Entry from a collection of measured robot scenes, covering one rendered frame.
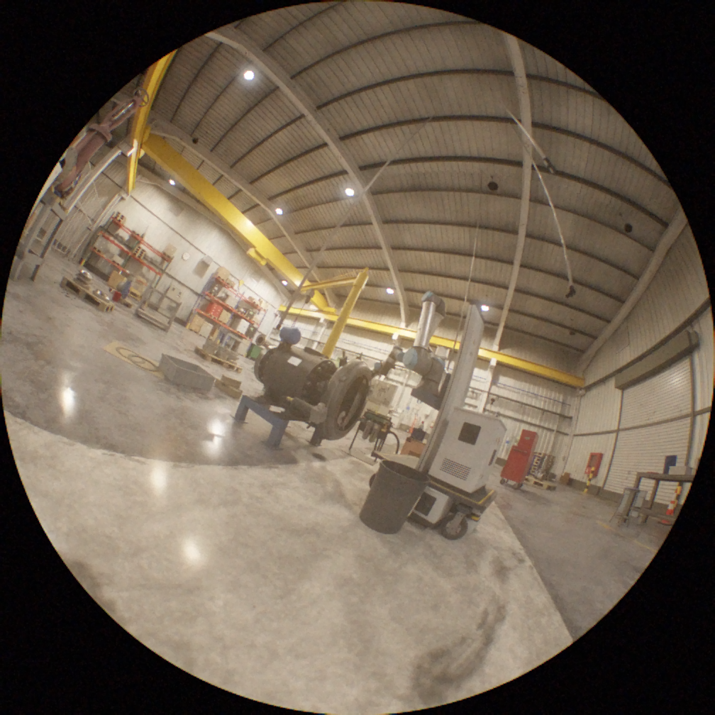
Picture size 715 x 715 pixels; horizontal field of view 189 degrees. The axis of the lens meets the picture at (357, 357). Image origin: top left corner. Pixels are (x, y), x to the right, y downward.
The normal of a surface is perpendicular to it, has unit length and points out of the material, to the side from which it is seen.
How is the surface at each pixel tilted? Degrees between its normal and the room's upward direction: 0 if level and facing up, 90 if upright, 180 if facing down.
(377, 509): 93
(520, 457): 90
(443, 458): 90
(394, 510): 93
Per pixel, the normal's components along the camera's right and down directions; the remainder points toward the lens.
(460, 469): -0.66, -0.41
